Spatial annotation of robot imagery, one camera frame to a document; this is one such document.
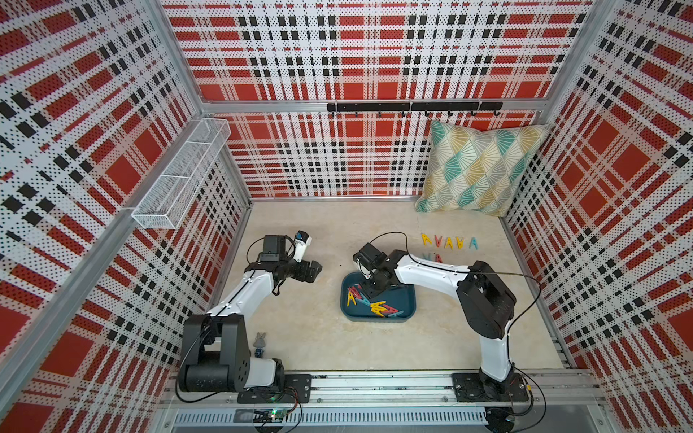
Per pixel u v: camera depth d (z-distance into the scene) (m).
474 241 1.07
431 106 0.88
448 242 1.05
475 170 0.94
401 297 0.89
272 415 0.69
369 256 0.72
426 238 1.08
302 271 0.79
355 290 0.91
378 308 0.88
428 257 1.01
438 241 1.07
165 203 0.69
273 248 0.70
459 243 1.04
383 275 0.66
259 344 0.81
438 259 1.01
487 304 0.49
